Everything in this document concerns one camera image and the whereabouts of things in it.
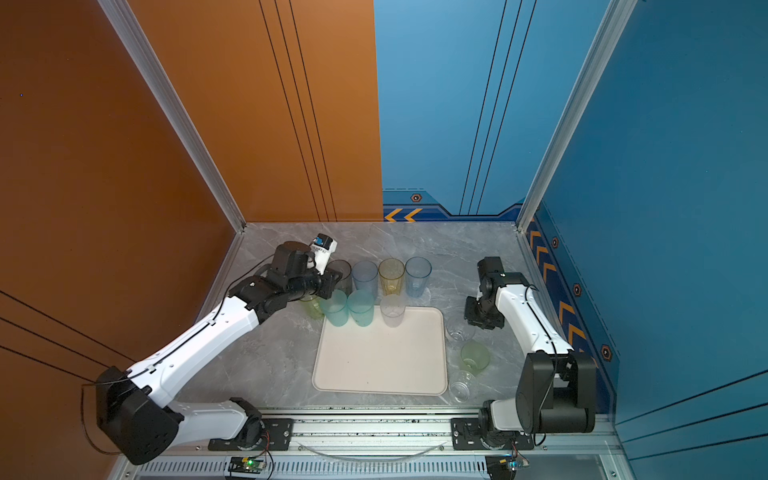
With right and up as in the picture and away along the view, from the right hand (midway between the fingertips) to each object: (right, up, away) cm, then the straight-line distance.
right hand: (471, 321), depth 85 cm
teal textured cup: (-40, +2, +6) cm, 40 cm away
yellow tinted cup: (-23, +14, +4) cm, 27 cm away
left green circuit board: (-58, -31, -14) cm, 67 cm away
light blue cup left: (-31, +12, +7) cm, 34 cm away
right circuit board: (+4, -31, -14) cm, 35 cm away
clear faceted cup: (-2, -5, +5) cm, 7 cm away
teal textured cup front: (-32, +5, +3) cm, 33 cm away
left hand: (-37, +15, -6) cm, 40 cm away
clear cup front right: (-4, -17, -4) cm, 18 cm away
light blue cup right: (-15, +13, +5) cm, 21 cm away
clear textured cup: (-22, +2, +8) cm, 24 cm away
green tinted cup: (-47, +3, +4) cm, 47 cm away
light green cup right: (+1, -10, 0) cm, 10 cm away
